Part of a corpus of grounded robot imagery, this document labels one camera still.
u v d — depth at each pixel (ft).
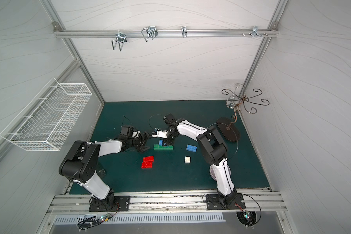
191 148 3.05
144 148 2.92
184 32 2.57
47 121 2.26
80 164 1.55
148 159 2.89
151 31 2.50
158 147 3.05
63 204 2.45
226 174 1.95
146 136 2.79
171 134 2.69
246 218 2.37
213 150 1.77
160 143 3.00
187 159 2.89
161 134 2.77
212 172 2.56
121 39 2.57
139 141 2.75
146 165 2.82
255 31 2.51
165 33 2.63
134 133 2.77
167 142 2.75
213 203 2.40
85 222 2.26
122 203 2.41
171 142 2.76
